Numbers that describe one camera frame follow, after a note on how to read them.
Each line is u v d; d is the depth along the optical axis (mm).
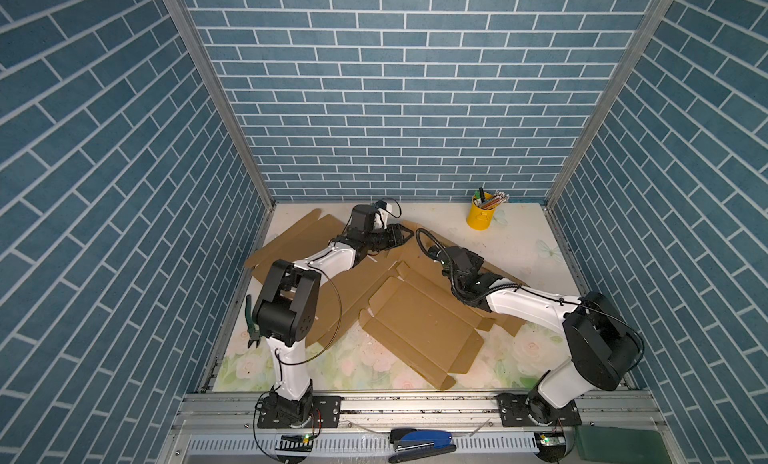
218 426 726
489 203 1044
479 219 1077
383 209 871
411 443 679
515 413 736
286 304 523
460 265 687
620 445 680
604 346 450
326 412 735
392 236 825
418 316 920
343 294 953
